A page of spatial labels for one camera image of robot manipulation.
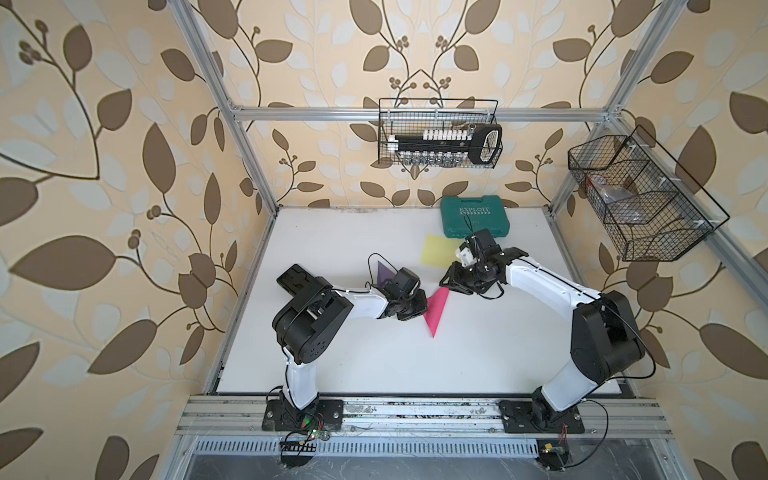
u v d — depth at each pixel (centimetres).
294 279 96
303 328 49
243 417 75
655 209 72
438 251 87
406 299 79
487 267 66
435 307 93
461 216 112
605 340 45
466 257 83
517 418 74
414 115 91
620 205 70
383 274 100
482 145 84
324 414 74
